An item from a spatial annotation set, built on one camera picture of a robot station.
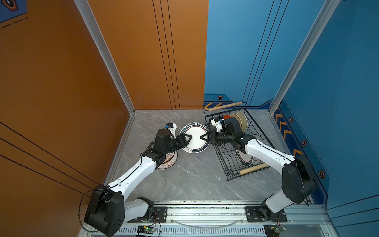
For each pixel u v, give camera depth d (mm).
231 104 977
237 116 970
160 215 740
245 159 885
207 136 788
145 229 709
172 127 751
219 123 774
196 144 780
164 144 624
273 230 705
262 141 580
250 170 696
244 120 965
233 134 656
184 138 725
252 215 725
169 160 718
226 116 994
